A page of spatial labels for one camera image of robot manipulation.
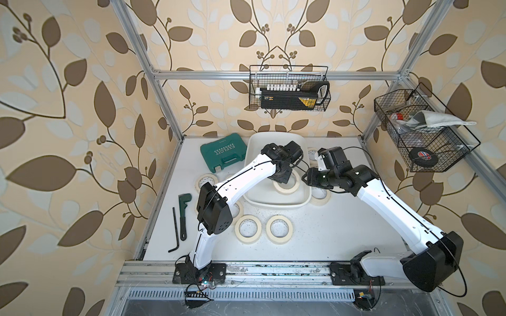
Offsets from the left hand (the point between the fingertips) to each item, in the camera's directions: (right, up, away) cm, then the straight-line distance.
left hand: (281, 176), depth 82 cm
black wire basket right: (+55, +15, -9) cm, 57 cm away
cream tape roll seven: (-13, -26, -1) cm, 29 cm away
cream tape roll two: (+2, -6, -3) cm, 7 cm away
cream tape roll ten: (+20, -13, +10) cm, 26 cm away
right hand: (+10, 0, -3) cm, 10 cm away
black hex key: (-45, -24, +3) cm, 51 cm away
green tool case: (-30, +10, +27) cm, 41 cm away
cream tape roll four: (-17, -16, +7) cm, 25 cm away
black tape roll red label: (+52, +8, -9) cm, 54 cm away
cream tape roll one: (-2, -26, -1) cm, 26 cm away
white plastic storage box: (-4, -7, -2) cm, 8 cm away
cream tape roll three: (-40, -3, +18) cm, 44 cm away
